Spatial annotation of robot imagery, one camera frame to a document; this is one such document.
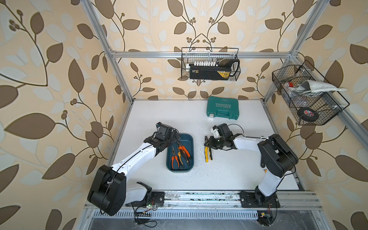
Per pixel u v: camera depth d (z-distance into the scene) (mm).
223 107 1083
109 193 408
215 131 891
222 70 829
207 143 911
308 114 721
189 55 911
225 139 740
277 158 480
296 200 780
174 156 886
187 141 953
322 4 697
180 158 872
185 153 893
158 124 765
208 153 908
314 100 718
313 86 630
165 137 654
